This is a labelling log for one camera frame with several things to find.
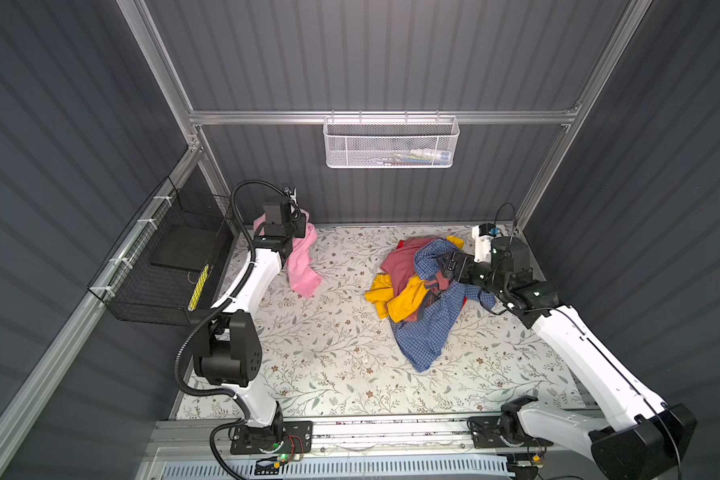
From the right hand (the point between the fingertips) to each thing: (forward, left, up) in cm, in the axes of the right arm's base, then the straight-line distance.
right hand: (454, 261), depth 75 cm
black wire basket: (-11, +75, +6) cm, 76 cm away
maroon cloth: (+14, +12, -18) cm, 26 cm away
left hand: (+18, +45, +1) cm, 49 cm away
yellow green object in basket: (-9, +62, +2) cm, 63 cm away
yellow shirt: (-1, +13, -18) cm, 22 cm away
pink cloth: (+10, +44, -20) cm, 50 cm away
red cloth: (+2, +5, -14) cm, 15 cm away
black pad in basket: (+1, +68, +6) cm, 69 cm away
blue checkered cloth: (-12, +7, -21) cm, 25 cm away
